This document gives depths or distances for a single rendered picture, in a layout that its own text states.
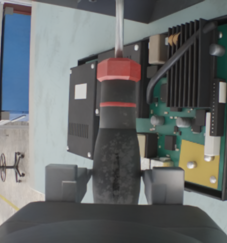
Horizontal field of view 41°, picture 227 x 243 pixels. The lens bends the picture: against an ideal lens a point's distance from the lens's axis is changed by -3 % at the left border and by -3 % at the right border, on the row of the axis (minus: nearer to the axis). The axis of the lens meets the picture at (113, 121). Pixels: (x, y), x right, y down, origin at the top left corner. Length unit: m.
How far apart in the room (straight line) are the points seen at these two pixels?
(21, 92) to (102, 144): 1.60
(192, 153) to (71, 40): 0.32
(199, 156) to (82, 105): 0.19
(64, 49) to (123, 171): 0.39
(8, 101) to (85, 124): 1.37
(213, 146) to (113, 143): 0.09
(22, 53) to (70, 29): 1.30
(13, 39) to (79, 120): 1.46
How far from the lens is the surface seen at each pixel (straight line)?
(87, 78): 0.37
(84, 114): 0.38
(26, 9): 2.29
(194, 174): 0.25
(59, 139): 0.53
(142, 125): 0.30
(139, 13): 0.31
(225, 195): 0.23
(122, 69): 0.16
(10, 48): 1.80
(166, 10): 0.30
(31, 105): 0.72
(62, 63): 0.53
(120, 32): 0.18
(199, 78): 0.22
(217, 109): 0.22
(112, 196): 0.16
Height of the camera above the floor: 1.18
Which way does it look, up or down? 30 degrees down
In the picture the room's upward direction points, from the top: 89 degrees counter-clockwise
